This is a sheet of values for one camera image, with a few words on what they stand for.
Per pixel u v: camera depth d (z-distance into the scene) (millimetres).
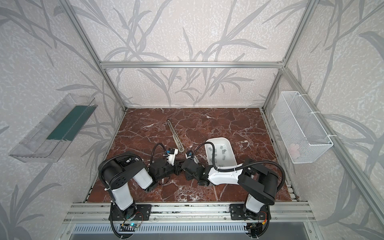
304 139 604
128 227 718
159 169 708
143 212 732
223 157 932
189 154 775
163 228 770
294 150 735
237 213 738
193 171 664
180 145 966
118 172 491
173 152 806
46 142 638
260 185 440
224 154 938
